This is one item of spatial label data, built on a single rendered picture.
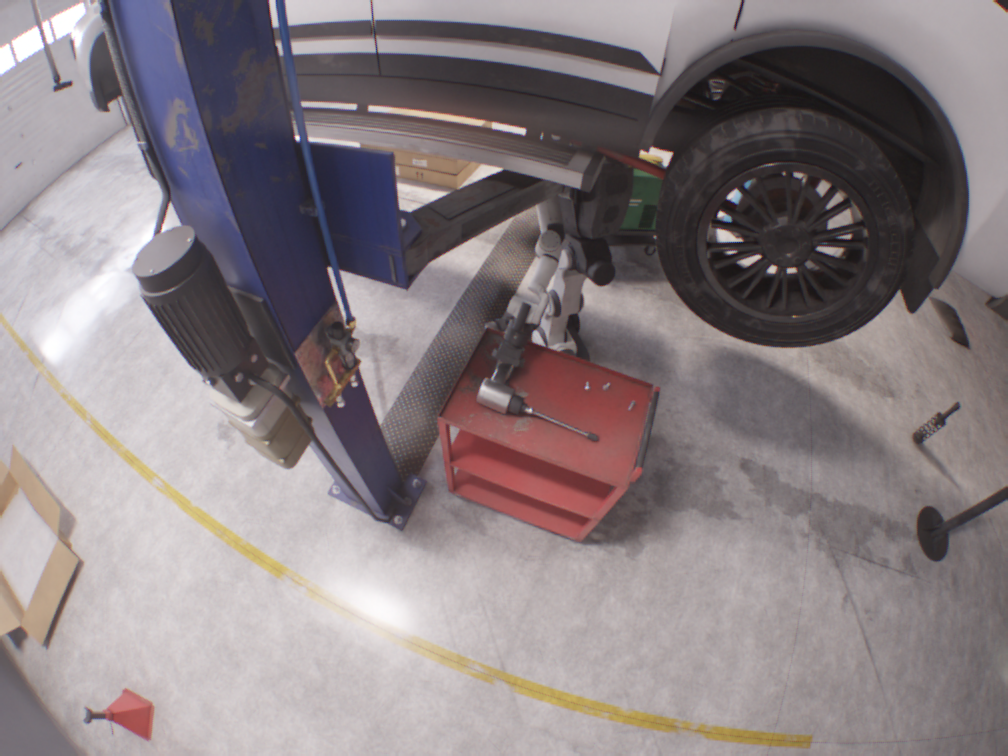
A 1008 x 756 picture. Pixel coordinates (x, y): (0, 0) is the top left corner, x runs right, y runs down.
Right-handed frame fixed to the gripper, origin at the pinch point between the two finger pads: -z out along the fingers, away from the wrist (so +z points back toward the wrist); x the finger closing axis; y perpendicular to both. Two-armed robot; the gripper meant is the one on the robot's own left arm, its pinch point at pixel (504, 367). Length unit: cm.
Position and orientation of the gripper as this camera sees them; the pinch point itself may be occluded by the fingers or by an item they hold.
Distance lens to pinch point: 165.2
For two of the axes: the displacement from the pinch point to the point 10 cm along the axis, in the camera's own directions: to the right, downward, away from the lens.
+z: 3.4, -8.7, -3.5
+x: 9.2, 3.9, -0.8
